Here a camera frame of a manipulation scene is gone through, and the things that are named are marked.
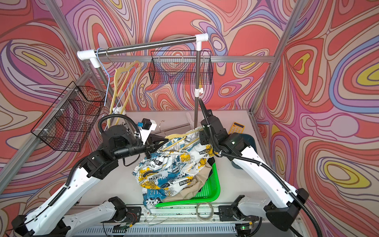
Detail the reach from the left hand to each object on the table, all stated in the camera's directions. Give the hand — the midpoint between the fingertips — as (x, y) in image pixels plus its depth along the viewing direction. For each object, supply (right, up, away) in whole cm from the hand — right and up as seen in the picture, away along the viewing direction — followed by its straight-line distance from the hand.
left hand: (168, 140), depth 59 cm
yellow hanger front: (+7, +2, +6) cm, 9 cm away
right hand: (+17, +2, +12) cm, 21 cm away
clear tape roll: (+20, -40, +15) cm, 47 cm away
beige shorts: (+10, -26, +13) cm, 31 cm away
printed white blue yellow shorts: (-2, -17, +16) cm, 24 cm away
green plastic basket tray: (+20, -30, +22) cm, 42 cm away
